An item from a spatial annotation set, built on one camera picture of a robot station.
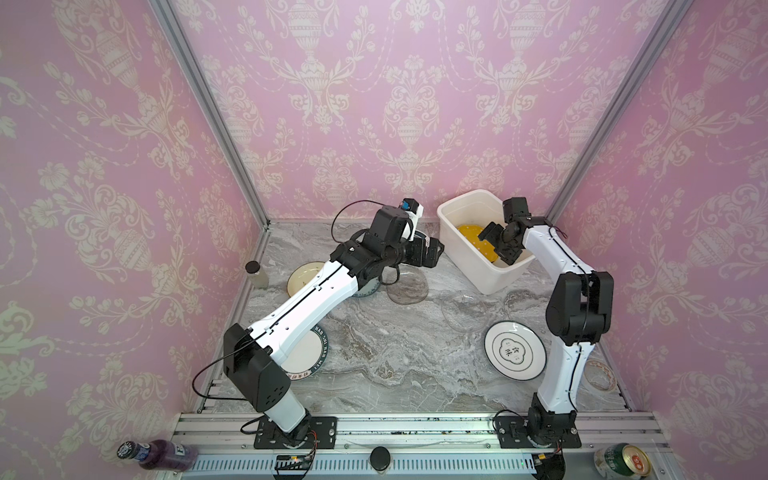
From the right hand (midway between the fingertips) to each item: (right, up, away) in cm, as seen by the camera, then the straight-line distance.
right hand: (491, 243), depth 98 cm
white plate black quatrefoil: (+4, -32, -11) cm, 34 cm away
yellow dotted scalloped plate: (-4, -2, -8) cm, 9 cm away
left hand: (-23, -1, -25) cm, 34 cm away
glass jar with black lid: (-76, -12, -1) cm, 77 cm away
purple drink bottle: (-84, -47, -32) cm, 102 cm away
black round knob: (-35, -47, -35) cm, 68 cm away
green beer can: (+15, -46, -37) cm, 61 cm away
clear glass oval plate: (-26, -15, +5) cm, 30 cm away
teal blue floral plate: (-41, -16, +3) cm, 44 cm away
